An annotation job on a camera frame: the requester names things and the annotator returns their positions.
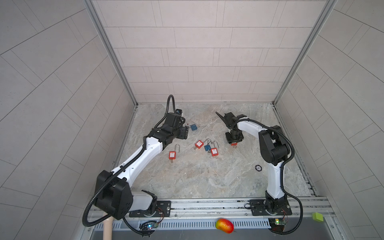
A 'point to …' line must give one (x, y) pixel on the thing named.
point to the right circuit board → (277, 224)
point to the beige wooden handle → (107, 228)
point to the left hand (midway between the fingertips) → (185, 126)
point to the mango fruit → (225, 225)
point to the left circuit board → (149, 225)
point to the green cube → (317, 217)
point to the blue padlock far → (193, 127)
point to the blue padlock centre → (207, 147)
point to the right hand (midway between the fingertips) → (230, 142)
